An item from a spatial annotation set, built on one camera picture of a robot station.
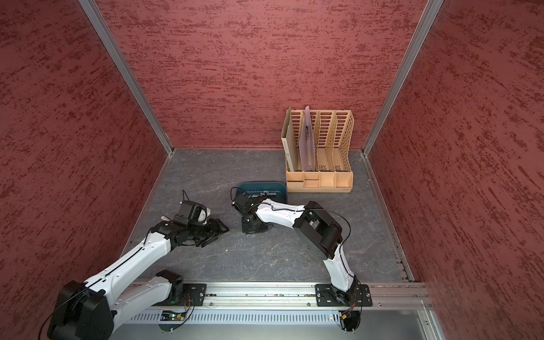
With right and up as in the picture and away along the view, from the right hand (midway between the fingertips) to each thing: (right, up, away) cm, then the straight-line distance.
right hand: (252, 233), depth 89 cm
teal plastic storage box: (+9, +17, +13) cm, 24 cm away
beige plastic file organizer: (+40, +47, +18) cm, 64 cm away
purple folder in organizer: (+24, +41, +2) cm, 47 cm away
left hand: (-11, +1, -8) cm, 13 cm away
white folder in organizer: (+13, +41, -4) cm, 44 cm away
